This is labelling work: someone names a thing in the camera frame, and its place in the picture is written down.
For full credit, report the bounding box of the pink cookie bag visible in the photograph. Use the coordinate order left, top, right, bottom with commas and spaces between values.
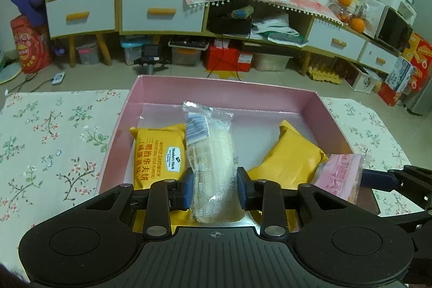
312, 154, 363, 204

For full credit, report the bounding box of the clear white cracker pack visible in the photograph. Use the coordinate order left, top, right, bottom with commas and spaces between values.
182, 101, 245, 224

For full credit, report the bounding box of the yellow waffle snack pack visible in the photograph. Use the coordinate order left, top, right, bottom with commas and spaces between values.
130, 124, 187, 190

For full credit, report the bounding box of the yellow crinkled snack pack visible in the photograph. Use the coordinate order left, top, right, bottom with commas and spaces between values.
248, 120, 328, 189

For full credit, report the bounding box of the pink and silver cardboard box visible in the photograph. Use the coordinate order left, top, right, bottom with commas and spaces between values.
95, 74, 379, 218

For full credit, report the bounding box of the yellow egg tray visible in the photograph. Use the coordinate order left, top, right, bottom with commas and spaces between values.
307, 66, 342, 85

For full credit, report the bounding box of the floral tablecloth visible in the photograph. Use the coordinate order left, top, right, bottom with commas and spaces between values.
1, 90, 420, 280

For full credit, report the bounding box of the red box under cabinet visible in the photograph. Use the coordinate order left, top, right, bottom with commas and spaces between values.
204, 45, 253, 72

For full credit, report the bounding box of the white microwave oven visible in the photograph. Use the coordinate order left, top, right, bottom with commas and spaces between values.
374, 0, 417, 53

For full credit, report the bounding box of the red patterned bag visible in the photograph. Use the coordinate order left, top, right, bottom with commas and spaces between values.
10, 15, 53, 74

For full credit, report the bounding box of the wooden cabinet with drawers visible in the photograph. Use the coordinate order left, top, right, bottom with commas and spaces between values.
45, 0, 398, 73

